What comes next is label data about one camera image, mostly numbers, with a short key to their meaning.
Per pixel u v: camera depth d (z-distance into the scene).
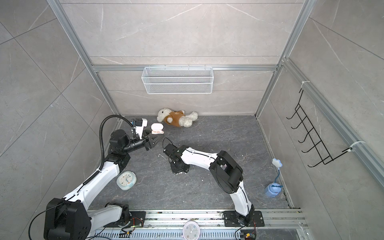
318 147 0.64
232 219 0.75
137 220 0.73
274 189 0.75
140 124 0.64
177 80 1.01
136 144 0.65
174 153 0.66
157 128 0.70
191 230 0.69
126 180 0.84
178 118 1.05
